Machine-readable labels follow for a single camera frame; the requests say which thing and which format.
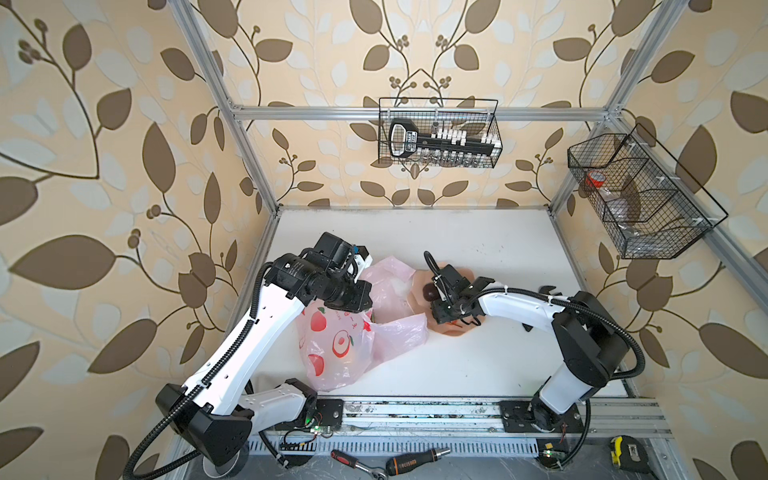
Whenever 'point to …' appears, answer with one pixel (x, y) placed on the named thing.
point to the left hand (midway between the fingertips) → (374, 302)
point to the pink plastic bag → (337, 346)
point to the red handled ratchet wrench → (354, 463)
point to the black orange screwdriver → (400, 464)
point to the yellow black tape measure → (628, 452)
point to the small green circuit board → (550, 457)
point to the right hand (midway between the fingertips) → (443, 314)
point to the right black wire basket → (653, 208)
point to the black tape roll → (228, 469)
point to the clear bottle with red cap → (597, 182)
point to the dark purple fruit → (430, 292)
